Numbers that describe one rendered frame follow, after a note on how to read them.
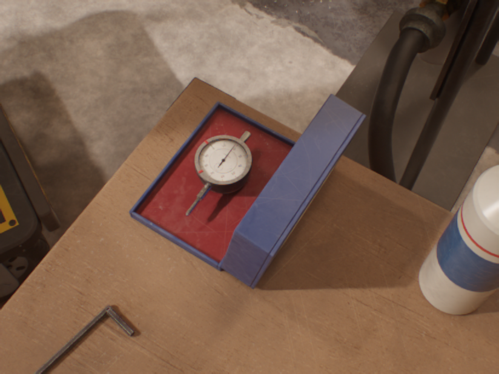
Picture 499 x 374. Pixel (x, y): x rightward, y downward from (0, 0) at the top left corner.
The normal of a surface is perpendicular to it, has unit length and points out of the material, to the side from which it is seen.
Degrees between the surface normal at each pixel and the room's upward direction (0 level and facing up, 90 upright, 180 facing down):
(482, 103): 0
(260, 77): 0
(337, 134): 9
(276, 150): 0
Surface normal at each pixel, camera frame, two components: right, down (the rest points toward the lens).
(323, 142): 0.14, -0.38
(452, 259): -0.89, 0.40
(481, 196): -0.66, -0.38
